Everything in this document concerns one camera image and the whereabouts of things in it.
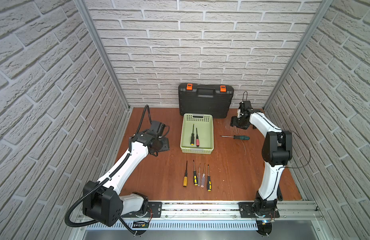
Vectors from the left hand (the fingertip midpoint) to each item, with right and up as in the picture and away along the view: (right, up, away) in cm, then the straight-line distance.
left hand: (164, 144), depth 81 cm
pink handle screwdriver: (+19, -1, +18) cm, 27 cm away
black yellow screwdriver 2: (+25, -22, 0) cm, 34 cm away
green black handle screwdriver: (+48, +2, +19) cm, 51 cm away
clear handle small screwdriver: (+20, -19, +3) cm, 28 cm away
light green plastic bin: (+25, +11, +27) cm, 38 cm away
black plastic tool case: (+25, +28, +16) cm, 41 cm away
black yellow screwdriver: (+17, -20, 0) cm, 27 cm away
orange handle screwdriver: (+12, -20, +2) cm, 23 cm away
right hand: (+46, +12, +19) cm, 51 cm away
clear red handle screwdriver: (+22, -20, +2) cm, 30 cm away
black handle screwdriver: (+16, +2, +19) cm, 25 cm away
